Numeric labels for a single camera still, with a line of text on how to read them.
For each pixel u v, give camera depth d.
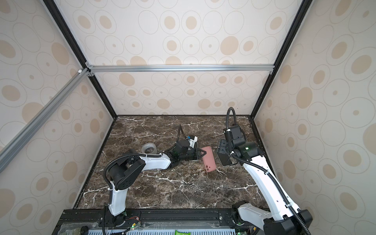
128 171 0.50
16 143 0.53
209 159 0.88
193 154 0.80
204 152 0.87
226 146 0.67
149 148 1.00
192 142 0.84
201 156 0.84
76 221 0.74
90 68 0.90
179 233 0.69
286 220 0.37
